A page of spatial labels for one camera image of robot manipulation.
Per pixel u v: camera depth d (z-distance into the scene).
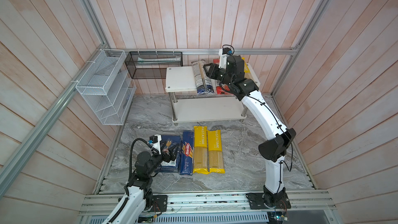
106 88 0.66
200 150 0.88
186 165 0.82
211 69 0.69
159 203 0.73
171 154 0.71
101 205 0.76
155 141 0.69
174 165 0.78
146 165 0.61
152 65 1.04
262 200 0.73
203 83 0.74
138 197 0.56
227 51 0.65
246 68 0.84
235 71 0.57
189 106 1.08
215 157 0.86
